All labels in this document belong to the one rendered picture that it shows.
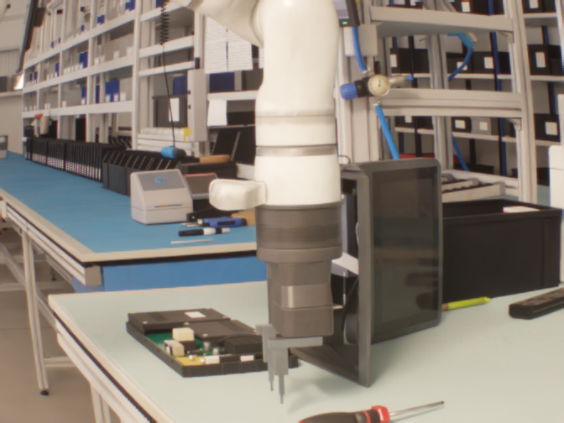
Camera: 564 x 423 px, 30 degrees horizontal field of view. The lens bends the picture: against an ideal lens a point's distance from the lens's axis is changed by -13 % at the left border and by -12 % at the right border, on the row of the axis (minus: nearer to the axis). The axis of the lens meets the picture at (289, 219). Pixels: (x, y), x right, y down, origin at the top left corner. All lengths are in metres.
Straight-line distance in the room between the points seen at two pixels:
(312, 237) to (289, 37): 0.18
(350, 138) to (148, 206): 0.70
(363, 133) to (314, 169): 1.87
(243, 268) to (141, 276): 0.26
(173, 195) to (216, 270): 0.53
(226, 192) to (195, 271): 1.86
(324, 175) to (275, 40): 0.13
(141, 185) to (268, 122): 2.36
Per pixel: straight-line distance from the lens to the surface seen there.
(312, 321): 1.03
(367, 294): 1.13
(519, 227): 1.63
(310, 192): 1.01
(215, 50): 3.77
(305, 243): 1.02
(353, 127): 2.88
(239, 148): 3.71
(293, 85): 1.01
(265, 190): 1.02
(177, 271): 2.83
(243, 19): 1.06
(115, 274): 2.80
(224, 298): 1.70
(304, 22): 1.00
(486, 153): 8.87
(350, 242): 1.21
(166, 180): 3.40
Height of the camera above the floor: 1.29
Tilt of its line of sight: 6 degrees down
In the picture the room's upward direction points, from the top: 2 degrees counter-clockwise
